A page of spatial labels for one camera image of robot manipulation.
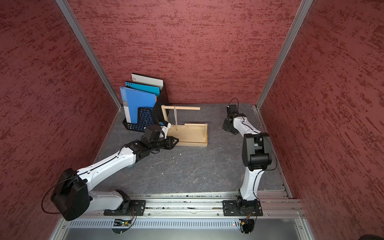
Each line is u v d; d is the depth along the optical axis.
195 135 1.01
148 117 0.89
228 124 0.88
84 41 0.83
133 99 0.91
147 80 0.97
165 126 0.74
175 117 0.93
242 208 0.67
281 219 0.76
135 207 0.74
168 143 0.72
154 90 0.92
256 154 0.52
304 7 0.71
